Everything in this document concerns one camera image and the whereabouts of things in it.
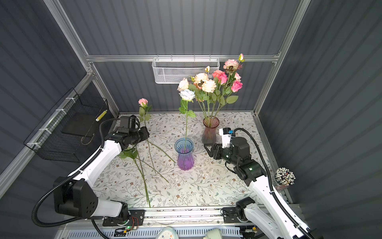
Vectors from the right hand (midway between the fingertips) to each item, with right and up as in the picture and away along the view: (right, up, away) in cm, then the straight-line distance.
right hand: (209, 146), depth 72 cm
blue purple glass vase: (-13, -1, +9) cm, 16 cm away
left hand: (-33, +6, +13) cm, 36 cm away
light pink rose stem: (-38, +16, +17) cm, 44 cm away
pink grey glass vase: (+3, +12, +19) cm, 22 cm away
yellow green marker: (-59, +16, +10) cm, 62 cm away
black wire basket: (-68, +8, +1) cm, 69 cm away
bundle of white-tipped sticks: (+34, -13, -4) cm, 37 cm away
